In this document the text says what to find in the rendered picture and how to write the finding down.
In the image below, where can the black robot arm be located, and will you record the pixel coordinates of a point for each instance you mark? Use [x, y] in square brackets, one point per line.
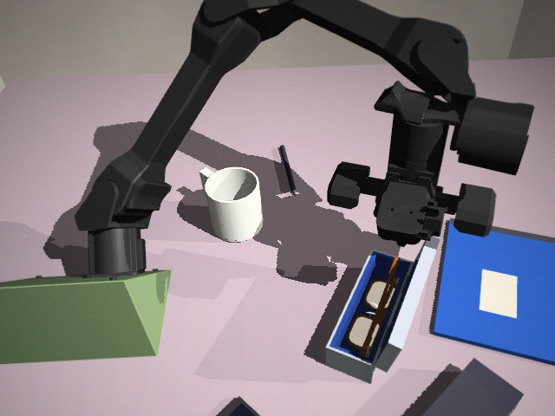
[434, 56]

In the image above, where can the white mug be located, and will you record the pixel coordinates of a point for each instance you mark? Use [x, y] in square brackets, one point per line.
[233, 221]

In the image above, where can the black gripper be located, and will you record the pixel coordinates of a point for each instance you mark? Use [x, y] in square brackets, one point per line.
[474, 207]

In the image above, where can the brown glasses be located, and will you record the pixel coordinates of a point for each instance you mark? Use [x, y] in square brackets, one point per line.
[376, 297]

